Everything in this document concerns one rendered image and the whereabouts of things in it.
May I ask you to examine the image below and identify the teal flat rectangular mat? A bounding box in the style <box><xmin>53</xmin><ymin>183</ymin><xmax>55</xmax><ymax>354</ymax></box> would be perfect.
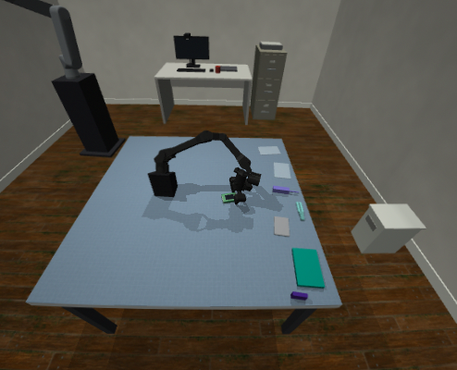
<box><xmin>291</xmin><ymin>248</ymin><xmax>325</xmax><ymax>289</ymax></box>

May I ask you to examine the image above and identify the small purple block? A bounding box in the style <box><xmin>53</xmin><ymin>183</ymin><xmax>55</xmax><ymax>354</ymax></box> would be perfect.
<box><xmin>290</xmin><ymin>291</ymin><xmax>308</xmax><ymax>300</ymax></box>

